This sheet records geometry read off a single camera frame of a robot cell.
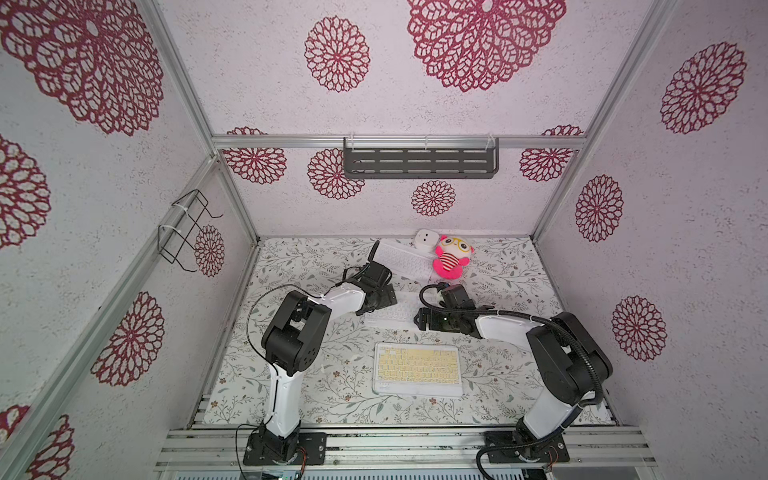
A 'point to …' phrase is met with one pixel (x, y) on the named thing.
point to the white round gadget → (426, 240)
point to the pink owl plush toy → (452, 255)
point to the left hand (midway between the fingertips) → (385, 303)
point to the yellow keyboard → (417, 369)
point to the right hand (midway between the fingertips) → (422, 317)
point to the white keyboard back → (405, 260)
